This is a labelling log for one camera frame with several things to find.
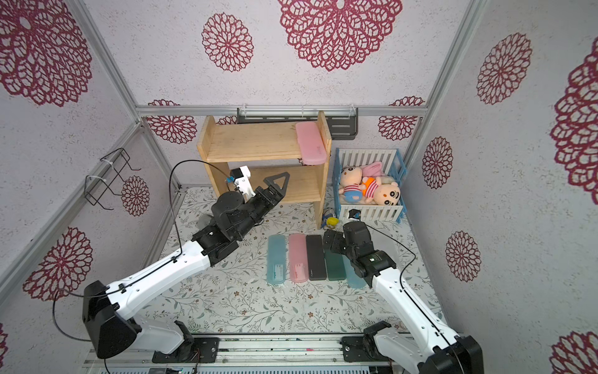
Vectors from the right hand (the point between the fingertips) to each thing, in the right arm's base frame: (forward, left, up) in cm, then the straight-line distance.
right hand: (340, 238), depth 82 cm
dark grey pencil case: (-5, +8, -17) cm, 19 cm away
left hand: (+3, +18, +25) cm, 31 cm away
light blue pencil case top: (0, +24, -17) cm, 30 cm away
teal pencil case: (-8, -6, -17) cm, 20 cm away
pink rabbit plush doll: (+33, -8, -2) cm, 34 cm away
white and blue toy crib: (+46, -30, -6) cm, 55 cm away
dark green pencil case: (-3, 0, -16) cm, 16 cm away
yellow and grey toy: (+12, +55, -7) cm, 57 cm away
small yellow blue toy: (+18, +3, -12) cm, 22 cm away
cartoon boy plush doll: (+28, -18, -5) cm, 33 cm away
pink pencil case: (0, +15, -16) cm, 22 cm away
